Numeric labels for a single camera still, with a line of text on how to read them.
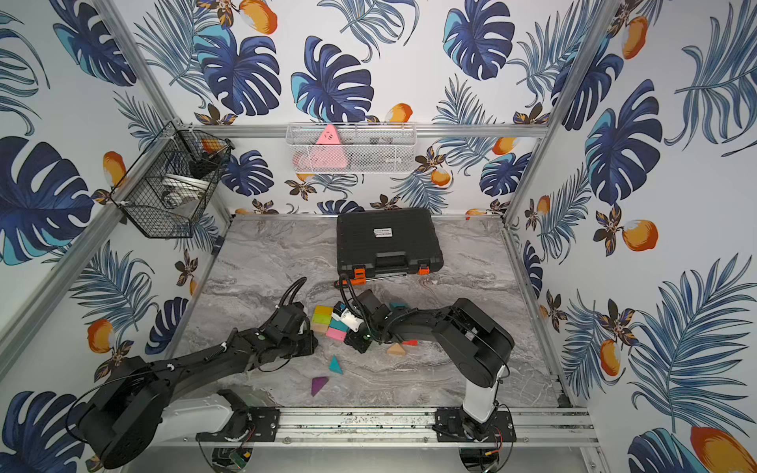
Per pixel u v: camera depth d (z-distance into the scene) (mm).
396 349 853
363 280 1004
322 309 968
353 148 925
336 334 885
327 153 914
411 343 894
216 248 1122
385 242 1124
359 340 797
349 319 811
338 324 817
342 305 800
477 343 476
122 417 413
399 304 964
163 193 835
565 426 754
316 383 810
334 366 837
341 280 981
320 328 898
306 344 782
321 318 913
